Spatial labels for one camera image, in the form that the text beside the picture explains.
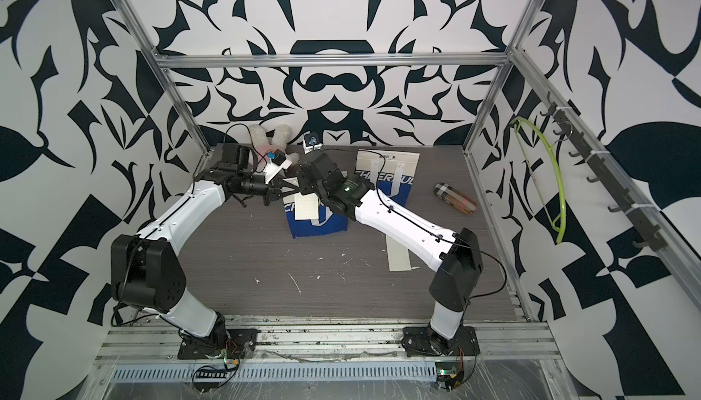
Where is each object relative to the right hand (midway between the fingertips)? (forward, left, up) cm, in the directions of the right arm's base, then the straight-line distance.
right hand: (306, 164), depth 76 cm
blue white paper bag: (-6, -5, -20) cm, 21 cm away
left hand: (0, +5, -9) cm, 10 cm away
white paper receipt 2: (-13, -27, -31) cm, 44 cm away
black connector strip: (-45, +25, -32) cm, 60 cm away
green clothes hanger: (-12, -64, -7) cm, 66 cm away
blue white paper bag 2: (+6, -25, -11) cm, 28 cm away
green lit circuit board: (-45, -36, -31) cm, 65 cm away
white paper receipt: (-6, +1, -12) cm, 14 cm away
